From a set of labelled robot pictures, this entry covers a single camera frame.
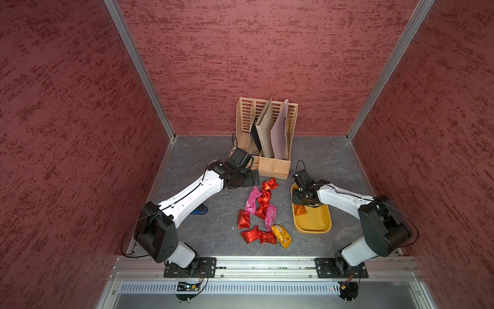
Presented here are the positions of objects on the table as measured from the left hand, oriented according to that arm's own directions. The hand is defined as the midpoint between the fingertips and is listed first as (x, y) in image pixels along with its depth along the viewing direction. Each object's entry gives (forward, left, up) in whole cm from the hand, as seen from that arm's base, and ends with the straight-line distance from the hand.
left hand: (248, 184), depth 82 cm
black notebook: (+23, -3, +8) cm, 24 cm away
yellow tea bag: (-18, -15, -12) cm, 27 cm away
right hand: (-1, -24, -14) cm, 28 cm away
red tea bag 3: (-18, -2, -12) cm, 21 cm away
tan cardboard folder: (+26, -7, +11) cm, 29 cm away
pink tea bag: (-3, -1, -13) cm, 13 cm away
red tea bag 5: (-8, -6, -12) cm, 16 cm away
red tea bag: (-1, -7, -13) cm, 15 cm away
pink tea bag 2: (-10, -10, -10) cm, 18 cm away
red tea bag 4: (-19, -8, -11) cm, 23 cm away
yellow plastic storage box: (-9, -33, -15) cm, 37 cm away
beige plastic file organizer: (+47, +2, +4) cm, 47 cm away
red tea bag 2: (-11, +2, -13) cm, 17 cm away
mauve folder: (+25, -15, +7) cm, 30 cm away
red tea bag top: (+6, -10, -12) cm, 17 cm away
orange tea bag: (-6, -24, -12) cm, 28 cm away
